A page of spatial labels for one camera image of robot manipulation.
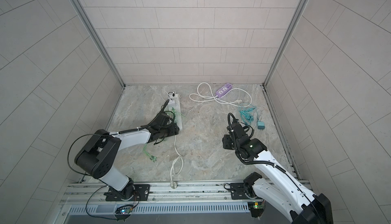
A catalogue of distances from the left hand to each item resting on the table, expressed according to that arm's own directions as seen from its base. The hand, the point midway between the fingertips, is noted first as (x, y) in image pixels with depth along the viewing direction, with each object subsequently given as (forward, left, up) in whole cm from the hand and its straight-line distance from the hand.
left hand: (179, 127), depth 93 cm
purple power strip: (+30, -30, +2) cm, 42 cm away
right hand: (-12, -26, +8) cm, 30 cm away
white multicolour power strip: (+17, +4, +2) cm, 17 cm away
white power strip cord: (-31, -1, +3) cm, 31 cm away
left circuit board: (-41, +18, +4) cm, 45 cm away
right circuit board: (-39, -41, +1) cm, 57 cm away
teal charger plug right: (+1, -51, +1) cm, 51 cm away
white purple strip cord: (+19, -32, 0) cm, 37 cm away
